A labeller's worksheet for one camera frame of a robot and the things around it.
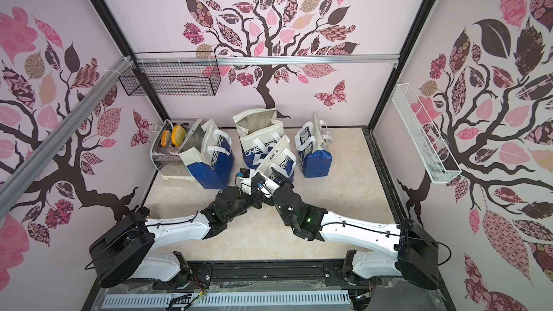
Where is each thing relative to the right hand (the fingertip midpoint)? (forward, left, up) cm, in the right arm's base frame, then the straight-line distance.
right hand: (269, 174), depth 73 cm
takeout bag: (+20, +5, +1) cm, 21 cm away
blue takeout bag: (+11, +24, -2) cm, 27 cm away
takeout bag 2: (+18, -17, -4) cm, 25 cm away
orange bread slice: (+22, +45, -4) cm, 50 cm away
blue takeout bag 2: (+10, -4, -4) cm, 11 cm away
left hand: (0, 0, -11) cm, 11 cm away
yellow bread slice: (+24, +41, -4) cm, 48 cm away
